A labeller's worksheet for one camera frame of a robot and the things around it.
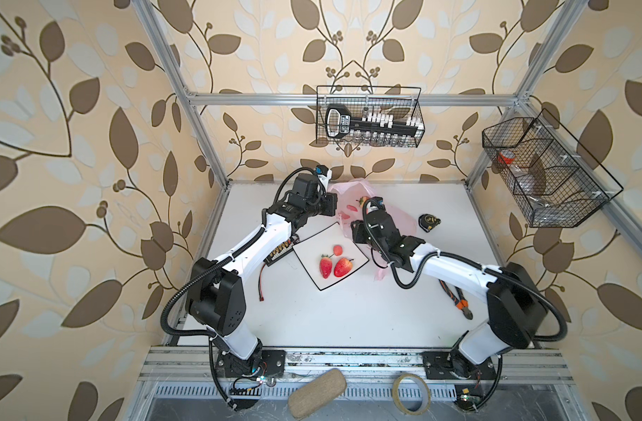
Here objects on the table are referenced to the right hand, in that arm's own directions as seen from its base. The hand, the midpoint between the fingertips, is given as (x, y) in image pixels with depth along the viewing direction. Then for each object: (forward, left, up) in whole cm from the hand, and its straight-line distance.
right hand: (356, 225), depth 85 cm
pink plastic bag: (+6, +2, +7) cm, 9 cm away
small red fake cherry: (-1, +6, -14) cm, 16 cm away
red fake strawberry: (-8, +11, -12) cm, 18 cm away
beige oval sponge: (-44, +14, -13) cm, 48 cm away
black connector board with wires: (-1, +29, -16) cm, 33 cm away
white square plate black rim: (0, +16, -15) cm, 22 cm away
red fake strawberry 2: (-9, +5, -12) cm, 16 cm away
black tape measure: (+11, -31, -15) cm, 36 cm away
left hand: (+6, +5, +9) cm, 12 cm away
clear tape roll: (-44, -15, -14) cm, 48 cm away
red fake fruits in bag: (+7, -2, +5) cm, 9 cm away
